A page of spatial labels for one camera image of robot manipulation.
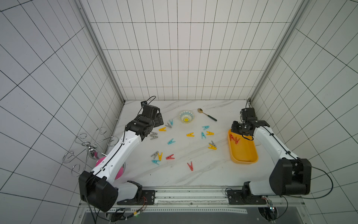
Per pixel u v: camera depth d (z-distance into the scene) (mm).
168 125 1031
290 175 413
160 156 876
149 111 570
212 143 939
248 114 670
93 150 622
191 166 833
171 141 949
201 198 746
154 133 976
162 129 1006
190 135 976
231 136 959
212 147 920
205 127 1025
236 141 940
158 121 711
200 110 1136
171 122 1061
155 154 883
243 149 945
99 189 379
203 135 976
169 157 874
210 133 977
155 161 854
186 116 1067
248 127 611
